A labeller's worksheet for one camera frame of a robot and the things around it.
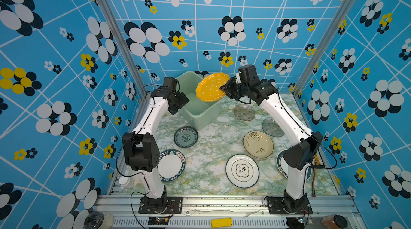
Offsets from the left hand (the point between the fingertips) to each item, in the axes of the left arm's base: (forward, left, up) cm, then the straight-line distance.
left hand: (186, 102), depth 90 cm
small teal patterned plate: (-12, +1, -19) cm, 22 cm away
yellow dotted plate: (0, -13, +10) cm, 16 cm away
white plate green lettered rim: (-28, +7, -20) cm, 35 cm away
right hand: (-2, -19, +14) cm, 24 cm away
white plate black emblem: (-32, -31, -20) cm, 48 cm away
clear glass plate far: (+8, -37, -19) cm, 42 cm away
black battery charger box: (-28, -71, -16) cm, 78 cm away
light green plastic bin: (-7, -7, 0) cm, 10 cm away
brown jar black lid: (-54, -63, -11) cm, 84 cm away
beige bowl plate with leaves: (-16, -42, -19) cm, 49 cm away
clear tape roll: (-54, +31, -9) cm, 63 cm away
